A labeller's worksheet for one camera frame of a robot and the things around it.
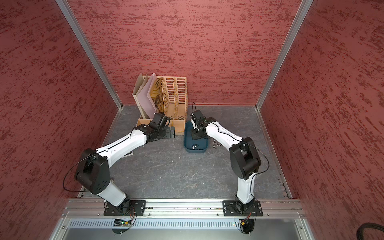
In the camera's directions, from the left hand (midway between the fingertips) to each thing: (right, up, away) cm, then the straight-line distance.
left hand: (166, 134), depth 89 cm
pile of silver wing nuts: (+17, -9, +8) cm, 21 cm away
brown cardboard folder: (-17, +30, +1) cm, 35 cm away
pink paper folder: (-15, +24, 0) cm, 28 cm away
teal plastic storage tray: (+23, -7, +8) cm, 25 cm away
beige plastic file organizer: (-4, +28, +28) cm, 39 cm away
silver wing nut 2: (+31, -8, +8) cm, 33 cm away
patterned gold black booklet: (-9, +25, +11) cm, 29 cm away
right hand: (+19, -2, +3) cm, 19 cm away
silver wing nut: (+31, -6, +11) cm, 33 cm away
